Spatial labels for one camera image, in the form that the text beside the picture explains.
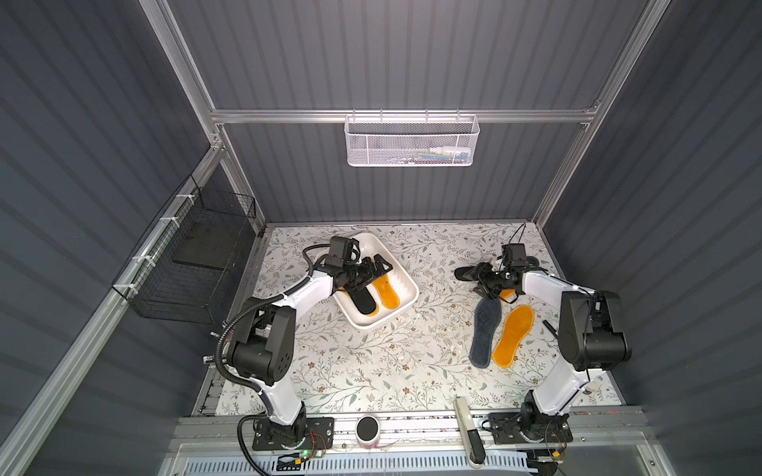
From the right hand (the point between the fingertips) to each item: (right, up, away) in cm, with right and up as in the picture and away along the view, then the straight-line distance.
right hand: (472, 279), depth 96 cm
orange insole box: (-27, -7, +3) cm, 28 cm away
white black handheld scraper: (-7, -36, -25) cm, 45 cm away
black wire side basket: (-79, +6, -22) cm, 82 cm away
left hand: (-28, +2, -6) cm, 29 cm away
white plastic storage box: (-34, +11, +13) cm, 38 cm away
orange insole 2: (+13, -15, -4) cm, 20 cm away
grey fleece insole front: (+5, -11, -1) cm, 12 cm away
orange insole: (-32, -11, -2) cm, 34 cm away
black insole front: (-36, -7, -1) cm, 36 cm away
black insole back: (-2, +2, +9) cm, 9 cm away
